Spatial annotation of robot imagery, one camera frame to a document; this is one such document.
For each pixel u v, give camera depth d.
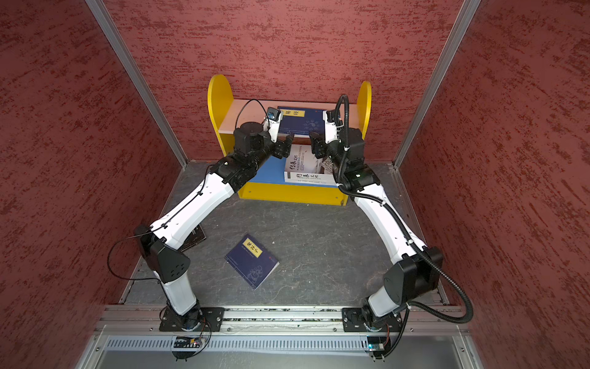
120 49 0.80
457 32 0.76
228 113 0.82
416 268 0.41
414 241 0.43
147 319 0.76
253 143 0.52
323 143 0.63
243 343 0.71
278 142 0.64
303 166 0.92
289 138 0.66
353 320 0.74
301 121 0.78
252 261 0.86
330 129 0.61
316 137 0.64
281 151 0.66
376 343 0.71
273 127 0.61
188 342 0.71
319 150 0.65
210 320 0.74
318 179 0.91
